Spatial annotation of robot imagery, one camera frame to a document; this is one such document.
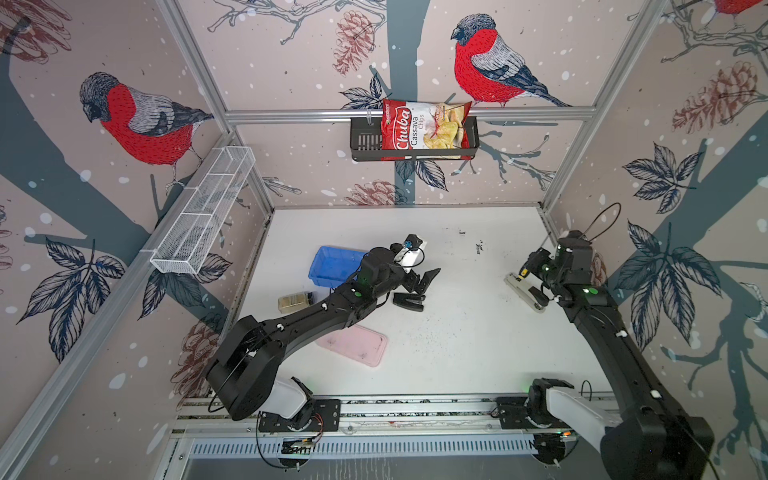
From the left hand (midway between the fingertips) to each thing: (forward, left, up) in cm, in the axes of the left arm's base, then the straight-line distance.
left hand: (427, 258), depth 77 cm
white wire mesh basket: (+16, +61, +7) cm, 64 cm away
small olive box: (-2, +40, -20) cm, 45 cm away
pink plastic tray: (-14, +19, -21) cm, 32 cm away
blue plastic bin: (+13, +30, -23) cm, 40 cm away
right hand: (+2, -28, -2) cm, 28 cm away
